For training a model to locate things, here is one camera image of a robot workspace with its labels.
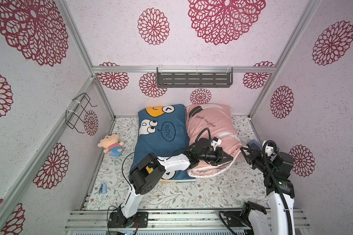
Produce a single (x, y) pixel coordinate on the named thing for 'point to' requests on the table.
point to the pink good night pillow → (210, 121)
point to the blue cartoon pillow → (163, 130)
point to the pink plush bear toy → (113, 146)
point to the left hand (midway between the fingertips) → (234, 159)
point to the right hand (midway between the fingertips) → (240, 147)
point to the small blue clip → (103, 189)
